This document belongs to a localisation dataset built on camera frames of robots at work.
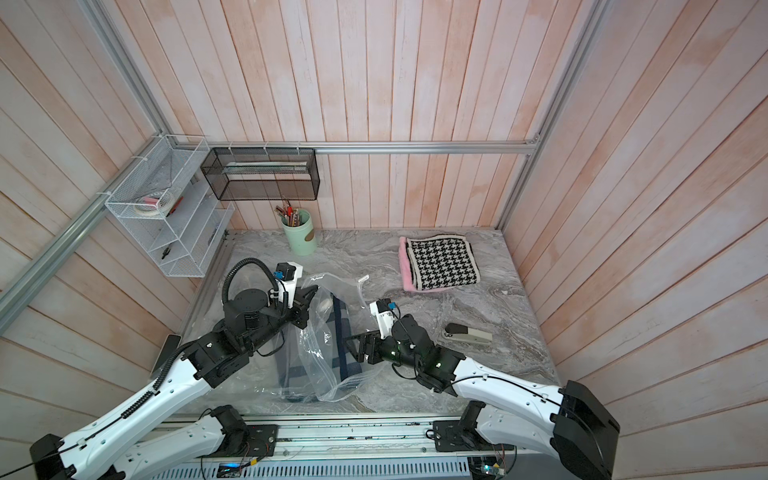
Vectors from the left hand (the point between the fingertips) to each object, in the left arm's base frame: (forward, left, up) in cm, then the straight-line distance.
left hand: (315, 291), depth 71 cm
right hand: (-8, -9, -10) cm, 15 cm away
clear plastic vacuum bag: (-12, +18, -27) cm, 34 cm away
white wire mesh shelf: (+22, +38, +1) cm, 43 cm away
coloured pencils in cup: (+35, +14, -7) cm, 38 cm away
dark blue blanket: (-14, -2, -2) cm, 15 cm away
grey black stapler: (0, -40, -22) cm, 46 cm away
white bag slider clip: (+6, -12, -3) cm, 13 cm away
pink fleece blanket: (+23, -25, -21) cm, 40 cm away
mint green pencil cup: (+34, +13, -18) cm, 41 cm away
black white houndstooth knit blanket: (+25, -37, -18) cm, 48 cm away
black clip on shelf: (+18, +49, -7) cm, 53 cm away
